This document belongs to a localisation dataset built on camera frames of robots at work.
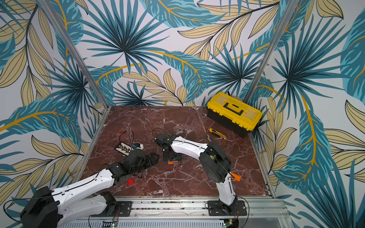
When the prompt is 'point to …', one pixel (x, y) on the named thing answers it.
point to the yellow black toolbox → (232, 114)
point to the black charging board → (124, 148)
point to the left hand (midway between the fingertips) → (153, 160)
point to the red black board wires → (119, 138)
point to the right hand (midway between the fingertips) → (170, 159)
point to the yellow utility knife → (217, 133)
